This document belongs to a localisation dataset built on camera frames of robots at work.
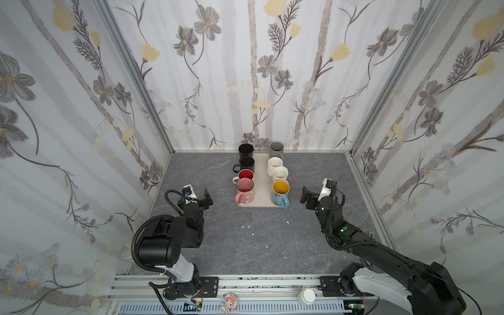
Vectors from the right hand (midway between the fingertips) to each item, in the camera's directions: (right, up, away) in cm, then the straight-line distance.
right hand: (311, 185), depth 81 cm
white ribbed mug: (-14, +11, +27) cm, 32 cm away
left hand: (-53, -1, +9) cm, 54 cm away
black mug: (-29, +10, +24) cm, 39 cm away
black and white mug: (-29, +18, +31) cm, 46 cm away
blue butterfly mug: (-12, -4, +8) cm, 15 cm away
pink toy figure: (-32, -41, -12) cm, 53 cm away
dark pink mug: (-29, -2, +15) cm, 33 cm away
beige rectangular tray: (-20, -1, +27) cm, 33 cm away
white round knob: (-7, -36, -17) cm, 40 cm away
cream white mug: (-30, +4, +21) cm, 37 cm away
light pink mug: (-10, +5, +23) cm, 26 cm away
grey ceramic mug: (-11, +18, +27) cm, 34 cm away
